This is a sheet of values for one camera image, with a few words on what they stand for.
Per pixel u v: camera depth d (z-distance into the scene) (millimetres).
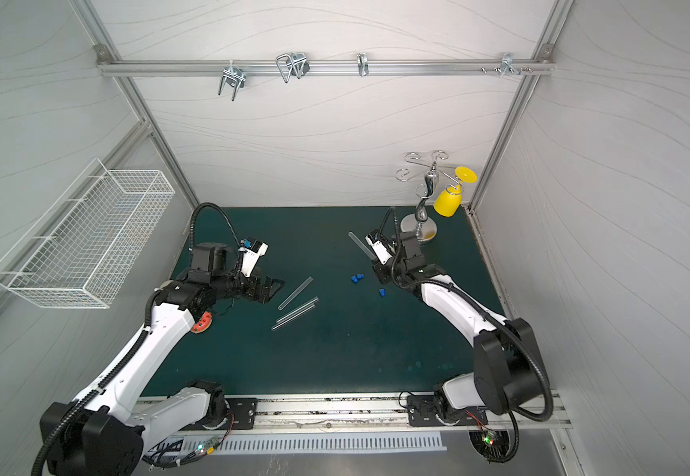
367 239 788
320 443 702
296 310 909
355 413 750
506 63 765
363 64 783
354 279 984
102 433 366
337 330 900
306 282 982
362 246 905
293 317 903
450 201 994
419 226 1138
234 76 793
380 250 776
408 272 658
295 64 765
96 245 698
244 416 736
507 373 424
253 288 680
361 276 984
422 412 733
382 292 953
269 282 691
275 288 750
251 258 692
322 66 768
